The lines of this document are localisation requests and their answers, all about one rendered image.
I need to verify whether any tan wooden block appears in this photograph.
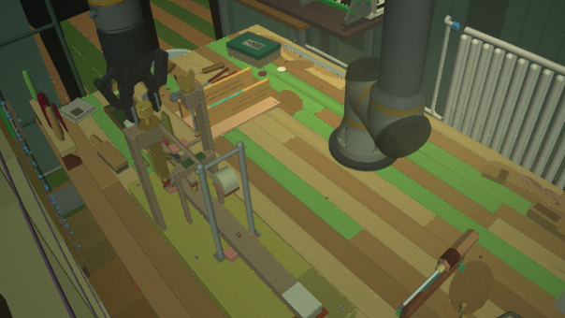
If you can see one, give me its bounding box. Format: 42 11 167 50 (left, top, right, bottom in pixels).
90 134 130 174

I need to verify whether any steel ruler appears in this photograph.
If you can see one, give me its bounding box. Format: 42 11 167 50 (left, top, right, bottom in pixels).
282 42 348 79

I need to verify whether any brass drop screw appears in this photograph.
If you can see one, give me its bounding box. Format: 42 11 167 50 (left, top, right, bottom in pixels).
175 68 198 94

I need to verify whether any brass let-off knob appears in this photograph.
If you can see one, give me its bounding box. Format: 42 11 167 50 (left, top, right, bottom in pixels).
134 100 162 131

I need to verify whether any white pipe with blue cap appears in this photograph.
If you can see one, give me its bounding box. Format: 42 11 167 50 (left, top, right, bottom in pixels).
428 14 462 122

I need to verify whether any white radiator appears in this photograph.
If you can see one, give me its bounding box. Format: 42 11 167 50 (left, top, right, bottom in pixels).
442 26 565 191

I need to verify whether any dark red stick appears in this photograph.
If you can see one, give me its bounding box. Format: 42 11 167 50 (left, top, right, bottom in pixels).
205 66 231 85

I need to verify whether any dark green metal frame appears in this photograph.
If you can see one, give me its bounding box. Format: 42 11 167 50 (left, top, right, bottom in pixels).
0 0 87 99

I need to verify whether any wooden tool tray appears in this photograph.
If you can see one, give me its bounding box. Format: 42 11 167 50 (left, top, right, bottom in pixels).
175 66 282 138

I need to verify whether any red tool handle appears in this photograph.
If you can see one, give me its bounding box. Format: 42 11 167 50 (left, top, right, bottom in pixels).
36 91 58 130

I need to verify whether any white felt hammer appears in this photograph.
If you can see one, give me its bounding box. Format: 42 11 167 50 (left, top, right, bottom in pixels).
213 166 242 198

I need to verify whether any brown wooden block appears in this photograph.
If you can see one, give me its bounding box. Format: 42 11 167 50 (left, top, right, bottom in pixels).
481 161 512 185
526 200 565 232

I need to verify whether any green box with label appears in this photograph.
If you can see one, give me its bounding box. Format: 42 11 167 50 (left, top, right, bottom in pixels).
225 31 283 68

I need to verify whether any teal screwdriver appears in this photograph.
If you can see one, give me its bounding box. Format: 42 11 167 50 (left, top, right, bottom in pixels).
207 90 245 109

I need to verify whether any green tool handle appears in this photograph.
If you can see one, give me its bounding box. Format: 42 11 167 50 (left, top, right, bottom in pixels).
22 69 39 104

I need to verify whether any brown key with white end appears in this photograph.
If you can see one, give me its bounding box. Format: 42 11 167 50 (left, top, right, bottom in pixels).
174 161 330 318

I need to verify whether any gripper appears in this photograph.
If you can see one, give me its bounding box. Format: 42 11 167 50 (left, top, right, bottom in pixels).
94 25 170 123

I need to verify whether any model grand action body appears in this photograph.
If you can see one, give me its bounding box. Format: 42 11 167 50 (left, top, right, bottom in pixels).
122 85 359 318

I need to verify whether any tan wooden tool handle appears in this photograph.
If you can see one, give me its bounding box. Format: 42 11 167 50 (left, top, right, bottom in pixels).
44 106 66 142

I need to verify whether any wooden rail with blue pins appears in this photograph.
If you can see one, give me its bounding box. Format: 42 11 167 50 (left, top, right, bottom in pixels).
0 98 92 279

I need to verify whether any grey square pad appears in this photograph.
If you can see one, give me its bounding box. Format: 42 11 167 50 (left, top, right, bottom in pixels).
58 97 98 125

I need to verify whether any wooden tool holder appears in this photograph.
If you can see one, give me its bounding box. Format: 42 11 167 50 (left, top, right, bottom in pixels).
29 97 77 157

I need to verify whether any brown wooden clamp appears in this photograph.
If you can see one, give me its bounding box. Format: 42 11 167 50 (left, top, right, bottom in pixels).
395 228 481 318

